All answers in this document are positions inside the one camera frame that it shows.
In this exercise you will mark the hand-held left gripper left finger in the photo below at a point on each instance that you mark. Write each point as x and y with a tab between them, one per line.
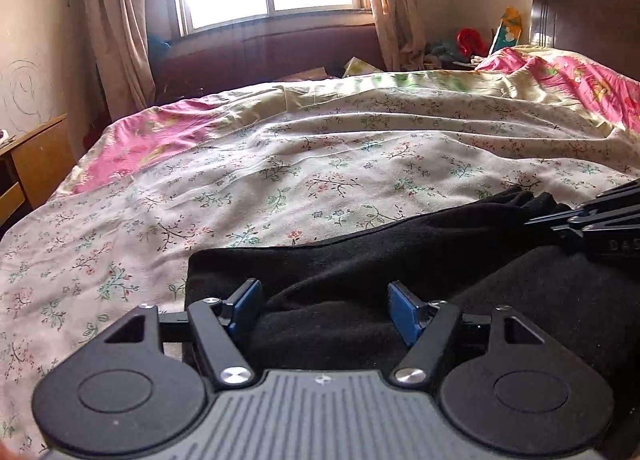
247	302

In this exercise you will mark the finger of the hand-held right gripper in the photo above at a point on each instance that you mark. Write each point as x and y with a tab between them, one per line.
560	221
617	192

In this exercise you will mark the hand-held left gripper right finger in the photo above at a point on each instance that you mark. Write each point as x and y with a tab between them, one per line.
405	307

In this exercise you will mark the black pants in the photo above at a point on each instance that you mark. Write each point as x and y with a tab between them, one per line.
350	260

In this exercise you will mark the white floral bedsheet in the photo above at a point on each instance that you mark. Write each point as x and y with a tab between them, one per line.
250	180

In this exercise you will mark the dark wooden headboard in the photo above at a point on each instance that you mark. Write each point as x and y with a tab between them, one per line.
585	18

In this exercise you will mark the yellow and green bag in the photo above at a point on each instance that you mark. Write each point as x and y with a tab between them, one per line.
509	30

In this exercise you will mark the red toy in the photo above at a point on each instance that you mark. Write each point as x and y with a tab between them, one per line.
472	43

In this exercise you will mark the pile of clothes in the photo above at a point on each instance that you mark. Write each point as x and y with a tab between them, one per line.
445	53

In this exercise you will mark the green patterned paper box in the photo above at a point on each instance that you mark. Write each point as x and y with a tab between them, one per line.
360	66

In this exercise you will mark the wooden side cabinet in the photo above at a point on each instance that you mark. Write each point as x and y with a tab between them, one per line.
40	160

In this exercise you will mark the blue plastic bag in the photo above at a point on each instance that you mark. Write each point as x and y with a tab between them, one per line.
159	48

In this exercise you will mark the beige curtain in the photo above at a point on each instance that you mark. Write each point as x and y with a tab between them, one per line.
117	25
395	5

